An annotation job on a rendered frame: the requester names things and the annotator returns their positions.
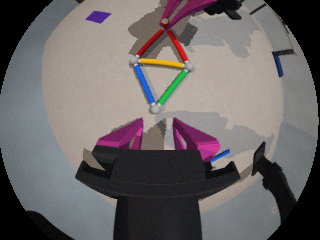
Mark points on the yellow rod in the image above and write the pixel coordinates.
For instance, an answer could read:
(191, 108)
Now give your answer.
(161, 62)

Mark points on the blue rod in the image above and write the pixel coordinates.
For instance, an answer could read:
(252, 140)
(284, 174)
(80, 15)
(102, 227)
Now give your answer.
(221, 155)
(144, 84)

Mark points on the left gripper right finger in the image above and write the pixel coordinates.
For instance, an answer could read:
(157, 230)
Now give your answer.
(195, 139)

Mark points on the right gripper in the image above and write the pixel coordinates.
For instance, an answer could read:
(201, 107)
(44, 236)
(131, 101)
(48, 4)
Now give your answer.
(214, 7)

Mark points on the green rod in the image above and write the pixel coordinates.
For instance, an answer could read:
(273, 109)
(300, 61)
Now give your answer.
(172, 87)

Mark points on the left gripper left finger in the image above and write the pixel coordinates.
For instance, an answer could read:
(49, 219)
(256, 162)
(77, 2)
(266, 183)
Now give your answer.
(122, 137)

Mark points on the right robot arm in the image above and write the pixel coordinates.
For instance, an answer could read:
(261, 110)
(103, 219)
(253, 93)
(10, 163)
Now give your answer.
(233, 15)

